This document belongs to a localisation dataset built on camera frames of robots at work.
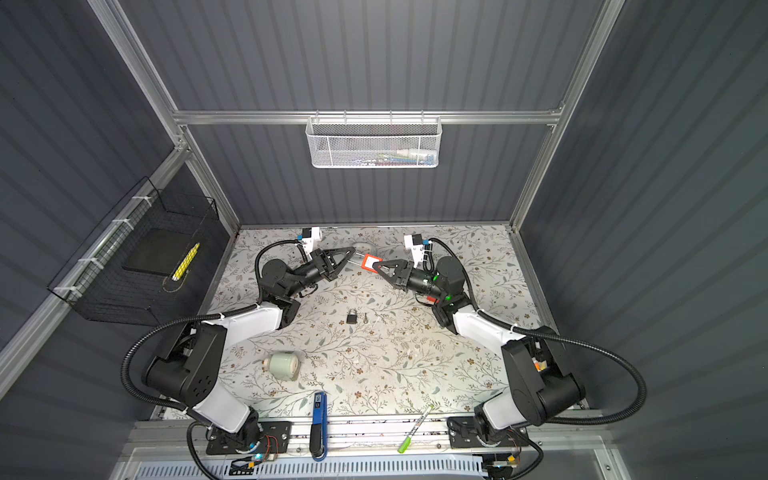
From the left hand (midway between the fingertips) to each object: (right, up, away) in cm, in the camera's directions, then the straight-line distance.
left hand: (356, 253), depth 74 cm
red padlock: (+3, -2, 0) cm, 4 cm away
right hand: (+5, -5, 0) cm, 7 cm away
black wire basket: (-55, -7, -10) cm, 57 cm away
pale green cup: (-20, -29, +4) cm, 35 cm away
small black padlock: (-4, -21, +21) cm, 30 cm away
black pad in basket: (-51, 0, +2) cm, 51 cm away
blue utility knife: (-9, -43, -1) cm, 44 cm away
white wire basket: (+1, +47, +50) cm, 68 cm away
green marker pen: (+15, -45, +1) cm, 47 cm away
